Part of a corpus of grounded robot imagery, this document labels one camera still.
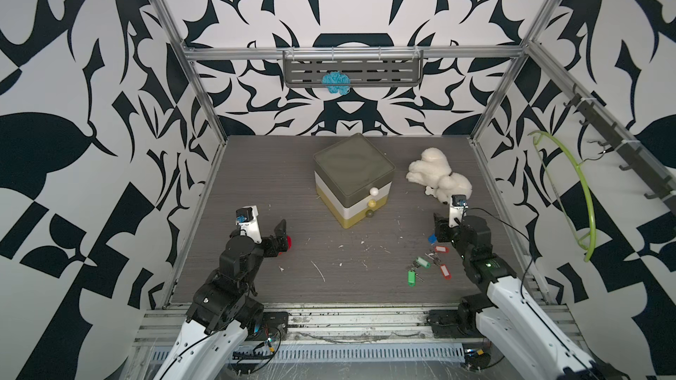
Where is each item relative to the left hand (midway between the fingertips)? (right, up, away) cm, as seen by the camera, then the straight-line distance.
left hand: (266, 219), depth 74 cm
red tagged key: (+54, -13, +15) cm, 58 cm away
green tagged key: (+47, -17, +12) cm, 51 cm away
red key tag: (+54, -19, +10) cm, 58 cm away
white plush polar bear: (+55, +13, +23) cm, 61 cm away
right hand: (+53, +1, +10) cm, 54 cm away
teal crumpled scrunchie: (+19, +45, +17) cm, 52 cm away
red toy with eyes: (+4, -11, +15) cm, 19 cm away
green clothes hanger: (+86, +9, +1) cm, 86 cm away
